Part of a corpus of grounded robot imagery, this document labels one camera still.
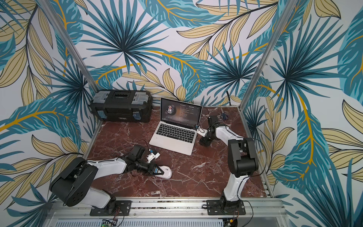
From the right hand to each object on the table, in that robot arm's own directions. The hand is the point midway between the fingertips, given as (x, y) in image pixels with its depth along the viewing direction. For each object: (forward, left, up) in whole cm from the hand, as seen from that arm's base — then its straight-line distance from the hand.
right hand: (206, 137), depth 98 cm
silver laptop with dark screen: (+8, +20, -1) cm, 22 cm away
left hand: (-25, +29, +1) cm, 39 cm away
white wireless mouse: (-23, +26, +1) cm, 35 cm away
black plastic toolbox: (+17, +56, +15) cm, 60 cm away
